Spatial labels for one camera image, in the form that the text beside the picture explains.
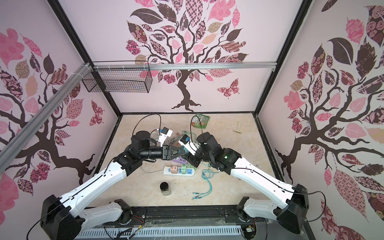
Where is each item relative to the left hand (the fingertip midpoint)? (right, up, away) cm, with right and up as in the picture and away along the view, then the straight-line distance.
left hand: (183, 155), depth 67 cm
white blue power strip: (+2, -14, +18) cm, 23 cm away
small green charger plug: (-1, -11, +16) cm, 19 cm away
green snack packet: (+10, +18, +48) cm, 52 cm away
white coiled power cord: (-13, +9, -2) cm, 16 cm away
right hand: (+1, +2, +3) cm, 4 cm away
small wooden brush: (+38, +12, +43) cm, 59 cm away
